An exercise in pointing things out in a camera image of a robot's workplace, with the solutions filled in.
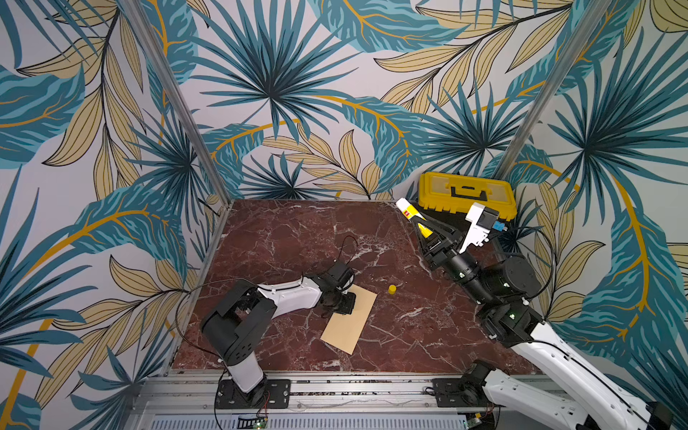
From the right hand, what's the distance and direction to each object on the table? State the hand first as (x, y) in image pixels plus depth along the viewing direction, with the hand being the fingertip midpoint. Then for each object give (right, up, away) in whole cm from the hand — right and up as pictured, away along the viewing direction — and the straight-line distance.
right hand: (416, 219), depth 53 cm
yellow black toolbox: (+28, +12, +48) cm, 56 cm away
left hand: (-13, -29, +35) cm, 48 cm away
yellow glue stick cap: (+2, -23, +39) cm, 46 cm away
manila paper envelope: (-15, -35, +32) cm, 50 cm away
